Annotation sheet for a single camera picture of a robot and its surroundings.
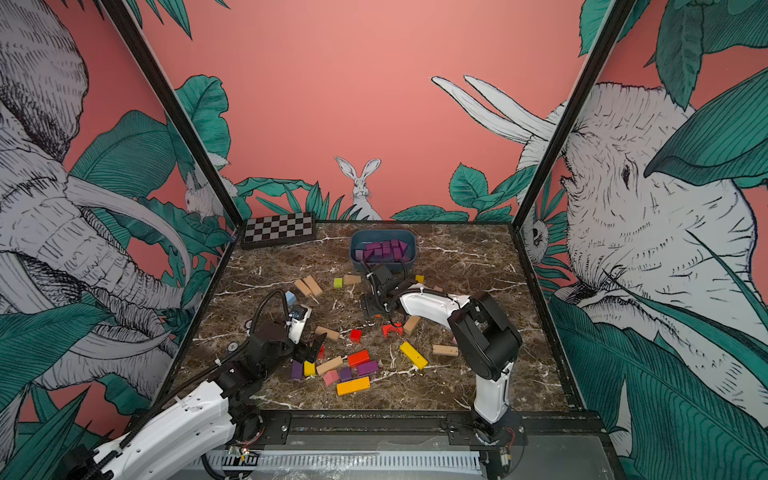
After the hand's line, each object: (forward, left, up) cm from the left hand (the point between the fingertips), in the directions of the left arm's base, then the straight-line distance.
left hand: (313, 323), depth 83 cm
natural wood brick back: (+21, -9, -9) cm, 25 cm away
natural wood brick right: (-6, -38, -9) cm, 40 cm away
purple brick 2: (-10, -15, -9) cm, 20 cm away
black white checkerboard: (+44, +19, -7) cm, 48 cm away
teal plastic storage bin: (+37, -12, -5) cm, 39 cm away
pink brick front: (-12, -5, -8) cm, 16 cm away
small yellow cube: (+21, -34, -10) cm, 41 cm away
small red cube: (0, -11, -8) cm, 14 cm away
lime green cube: (+19, -5, -8) cm, 21 cm away
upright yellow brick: (-10, +1, -7) cm, 13 cm away
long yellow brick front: (-15, -11, -8) cm, 20 cm away
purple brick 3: (-10, +5, -7) cm, 13 cm away
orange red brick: (-8, -12, -8) cm, 17 cm away
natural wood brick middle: (-1, -4, -7) cm, 8 cm away
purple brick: (+33, -26, -8) cm, 43 cm away
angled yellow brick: (-8, -29, -9) cm, 32 cm away
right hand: (+9, -15, -4) cm, 18 cm away
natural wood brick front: (-9, -4, -9) cm, 13 cm away
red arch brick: (+1, -22, -8) cm, 23 cm away
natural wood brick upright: (+3, -29, -9) cm, 30 cm away
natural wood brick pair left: (+18, +5, -9) cm, 21 cm away
